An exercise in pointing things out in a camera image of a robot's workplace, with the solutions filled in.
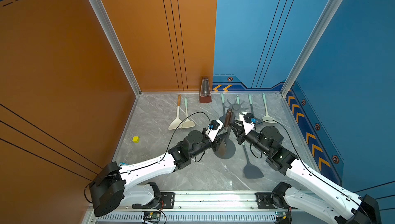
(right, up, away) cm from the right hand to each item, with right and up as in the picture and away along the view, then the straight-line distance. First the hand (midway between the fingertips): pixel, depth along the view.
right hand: (231, 121), depth 70 cm
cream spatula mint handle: (+32, -1, +35) cm, 47 cm away
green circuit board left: (-37, -44, +2) cm, 58 cm away
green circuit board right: (+25, -44, +1) cm, 51 cm away
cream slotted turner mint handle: (-23, -4, +32) cm, 40 cm away
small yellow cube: (-54, -13, +22) cm, 59 cm away
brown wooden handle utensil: (-30, -3, +33) cm, 45 cm away
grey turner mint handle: (+23, +9, +42) cm, 49 cm away
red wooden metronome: (-11, +15, +39) cm, 43 cm away
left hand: (-3, -3, +1) cm, 4 cm away
